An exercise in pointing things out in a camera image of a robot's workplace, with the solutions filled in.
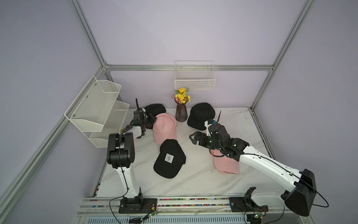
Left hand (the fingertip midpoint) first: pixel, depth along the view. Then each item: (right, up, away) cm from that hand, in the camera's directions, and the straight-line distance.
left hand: (156, 117), depth 101 cm
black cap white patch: (+12, -26, -15) cm, 33 cm away
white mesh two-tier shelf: (-30, +3, -23) cm, 37 cm away
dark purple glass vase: (+18, +4, +3) cm, 19 cm away
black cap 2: (+33, +4, +6) cm, 34 cm away
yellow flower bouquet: (+19, +14, -8) cm, 25 cm away
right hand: (+27, -13, -25) cm, 39 cm away
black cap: (-3, +6, +7) cm, 10 cm away
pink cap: (+45, -29, -16) cm, 56 cm away
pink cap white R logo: (+6, -8, -3) cm, 10 cm away
